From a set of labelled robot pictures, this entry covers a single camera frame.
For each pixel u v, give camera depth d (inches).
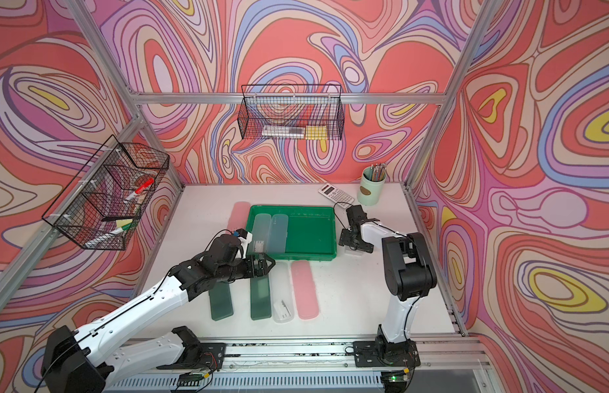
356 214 31.9
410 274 19.7
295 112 33.1
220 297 32.7
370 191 41.3
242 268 25.8
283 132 32.3
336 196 45.2
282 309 32.2
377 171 40.3
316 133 35.8
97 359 16.0
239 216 42.4
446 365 29.6
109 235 28.0
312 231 40.4
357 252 37.5
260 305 32.4
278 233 40.4
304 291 34.2
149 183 29.7
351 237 29.8
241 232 28.2
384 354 26.0
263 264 26.8
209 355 28.7
